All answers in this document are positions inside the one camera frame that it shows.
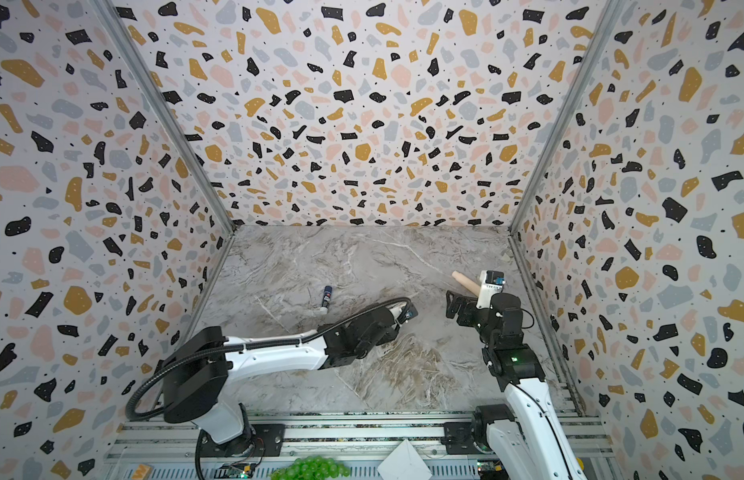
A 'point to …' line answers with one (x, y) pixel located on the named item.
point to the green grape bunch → (315, 467)
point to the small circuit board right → (492, 469)
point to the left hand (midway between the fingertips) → (392, 304)
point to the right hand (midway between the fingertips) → (460, 289)
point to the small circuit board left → (237, 470)
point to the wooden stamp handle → (474, 287)
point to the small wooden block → (141, 472)
